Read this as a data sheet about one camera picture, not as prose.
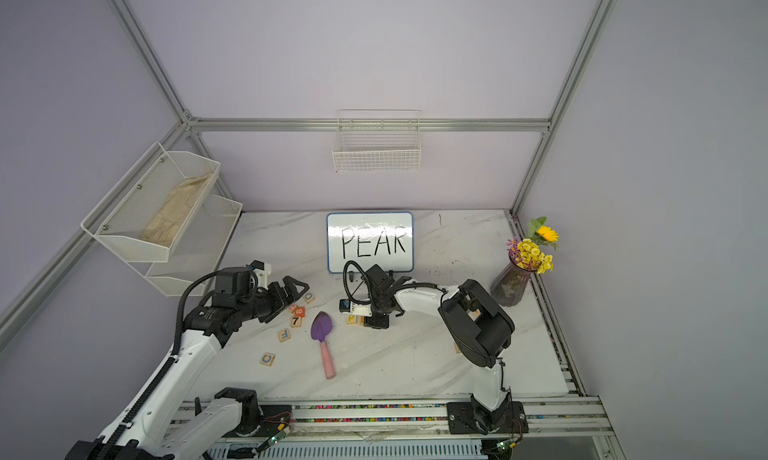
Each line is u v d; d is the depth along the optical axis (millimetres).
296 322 901
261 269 733
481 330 491
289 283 708
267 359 824
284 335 874
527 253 783
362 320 839
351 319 904
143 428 399
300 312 914
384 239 986
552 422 735
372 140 957
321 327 879
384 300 731
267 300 680
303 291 746
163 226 754
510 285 865
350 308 798
